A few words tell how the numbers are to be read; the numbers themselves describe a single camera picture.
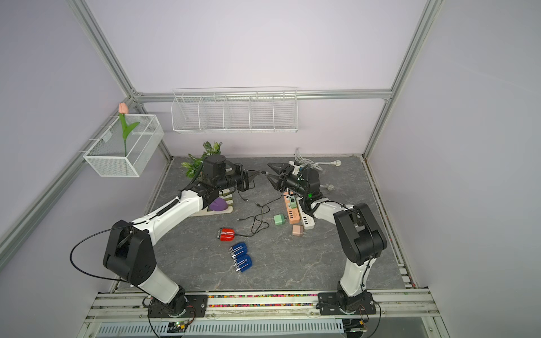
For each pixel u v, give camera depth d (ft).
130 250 1.44
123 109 2.72
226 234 2.92
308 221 3.00
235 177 2.39
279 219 3.08
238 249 2.77
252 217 3.16
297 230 2.94
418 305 2.47
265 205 3.25
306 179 2.23
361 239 1.62
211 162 2.10
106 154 2.55
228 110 3.26
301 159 3.78
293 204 3.09
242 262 2.65
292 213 3.09
